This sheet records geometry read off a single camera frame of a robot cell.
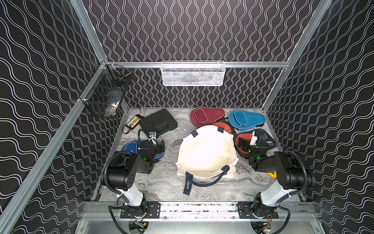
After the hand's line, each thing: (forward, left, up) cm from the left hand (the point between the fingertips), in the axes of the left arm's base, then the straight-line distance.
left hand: (154, 138), depth 95 cm
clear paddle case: (+13, -48, -2) cm, 50 cm away
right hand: (+5, -61, -1) cm, 61 cm away
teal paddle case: (+23, -61, -3) cm, 66 cm away
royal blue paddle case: (-5, +12, -4) cm, 14 cm away
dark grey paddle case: (+7, -74, -5) cm, 75 cm away
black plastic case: (+14, -1, -1) cm, 15 cm away
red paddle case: (+23, -30, -2) cm, 38 cm away
